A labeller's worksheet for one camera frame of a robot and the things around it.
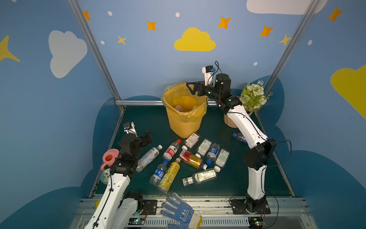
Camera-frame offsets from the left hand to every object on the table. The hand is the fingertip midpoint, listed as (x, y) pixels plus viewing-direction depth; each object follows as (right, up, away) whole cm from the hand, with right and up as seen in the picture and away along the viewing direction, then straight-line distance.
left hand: (143, 131), depth 76 cm
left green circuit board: (-2, -45, -5) cm, 46 cm away
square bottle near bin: (+28, -8, +22) cm, 36 cm away
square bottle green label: (+35, -12, +17) cm, 41 cm away
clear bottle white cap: (0, -17, +10) cm, 20 cm away
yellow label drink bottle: (+14, -26, +3) cm, 30 cm away
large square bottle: (+32, -26, +4) cm, 42 cm away
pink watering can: (-21, -14, +4) cm, 25 cm away
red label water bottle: (+14, -13, +13) cm, 23 cm away
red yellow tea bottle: (+28, -18, +10) cm, 34 cm away
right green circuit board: (+60, -46, -5) cm, 76 cm away
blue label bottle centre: (+41, -15, +15) cm, 46 cm away
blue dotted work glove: (+23, -42, -5) cm, 48 cm away
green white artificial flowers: (+67, +22, +14) cm, 72 cm away
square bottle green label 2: (+47, -18, +13) cm, 52 cm away
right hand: (+27, +28, -2) cm, 39 cm away
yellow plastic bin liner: (+18, +21, +25) cm, 37 cm away
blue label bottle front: (+8, -25, +5) cm, 26 cm away
